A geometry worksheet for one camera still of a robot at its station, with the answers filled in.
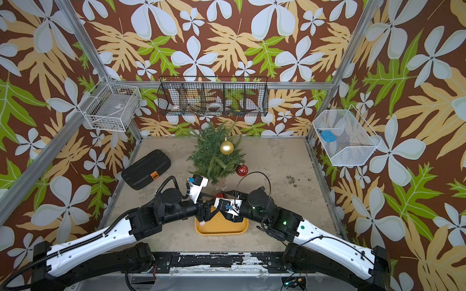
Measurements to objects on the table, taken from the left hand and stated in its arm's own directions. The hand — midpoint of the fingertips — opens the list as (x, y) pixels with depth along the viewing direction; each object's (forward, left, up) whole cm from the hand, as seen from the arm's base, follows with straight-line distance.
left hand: (221, 200), depth 65 cm
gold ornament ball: (+19, -2, +8) cm, 20 cm away
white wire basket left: (+43, +55, +9) cm, 70 cm away
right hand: (+2, +1, -1) cm, 2 cm away
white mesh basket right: (+30, -58, +1) cm, 65 cm away
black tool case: (+28, +45, -22) cm, 57 cm away
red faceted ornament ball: (+15, -8, -3) cm, 18 cm away
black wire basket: (+59, +7, +5) cm, 59 cm away
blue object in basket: (+33, -49, +1) cm, 59 cm away
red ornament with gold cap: (+2, 0, +1) cm, 2 cm away
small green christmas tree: (+20, +3, +1) cm, 21 cm away
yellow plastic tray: (-1, +2, -26) cm, 27 cm away
